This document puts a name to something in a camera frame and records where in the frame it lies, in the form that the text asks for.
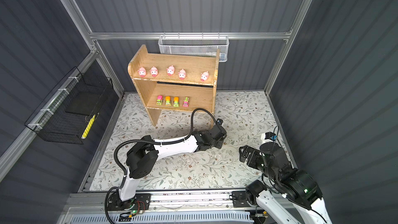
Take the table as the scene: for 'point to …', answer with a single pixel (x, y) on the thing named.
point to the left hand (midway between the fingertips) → (221, 138)
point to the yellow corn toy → (88, 126)
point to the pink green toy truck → (186, 101)
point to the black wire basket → (67, 114)
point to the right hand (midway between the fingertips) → (249, 153)
